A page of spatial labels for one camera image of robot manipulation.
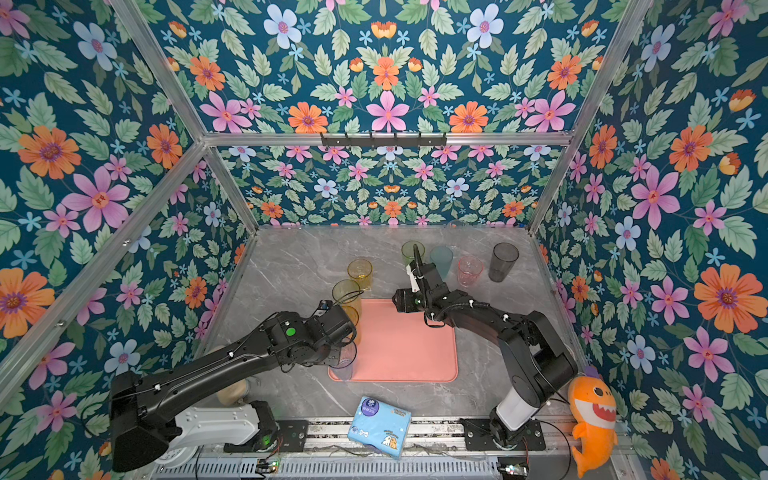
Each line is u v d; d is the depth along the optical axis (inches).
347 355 26.4
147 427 15.2
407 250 40.1
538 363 17.6
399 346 33.1
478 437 28.8
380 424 27.7
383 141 36.3
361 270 38.8
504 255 36.8
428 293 27.6
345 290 33.3
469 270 40.9
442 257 38.4
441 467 27.7
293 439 28.9
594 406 27.8
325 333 21.8
